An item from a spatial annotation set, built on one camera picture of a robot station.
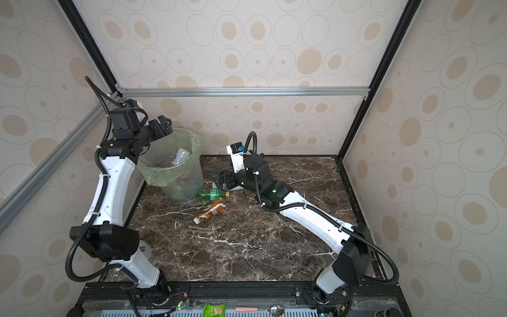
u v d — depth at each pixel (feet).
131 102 2.07
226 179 1.98
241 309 2.30
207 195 3.22
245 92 3.01
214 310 2.25
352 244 1.36
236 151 1.95
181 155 2.93
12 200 1.70
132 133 1.83
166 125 2.24
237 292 2.46
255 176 1.68
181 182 3.00
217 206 3.02
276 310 2.36
